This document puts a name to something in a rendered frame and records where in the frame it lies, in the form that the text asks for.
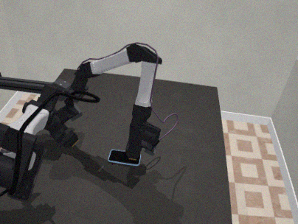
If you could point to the black smartphone with light blue frame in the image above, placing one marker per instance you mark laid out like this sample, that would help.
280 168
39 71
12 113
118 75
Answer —
120 156

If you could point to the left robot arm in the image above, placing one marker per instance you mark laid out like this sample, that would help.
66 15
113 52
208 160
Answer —
142 109

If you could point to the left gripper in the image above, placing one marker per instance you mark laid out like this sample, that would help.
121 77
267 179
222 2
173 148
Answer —
133 147

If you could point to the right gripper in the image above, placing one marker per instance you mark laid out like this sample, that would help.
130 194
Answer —
57 131

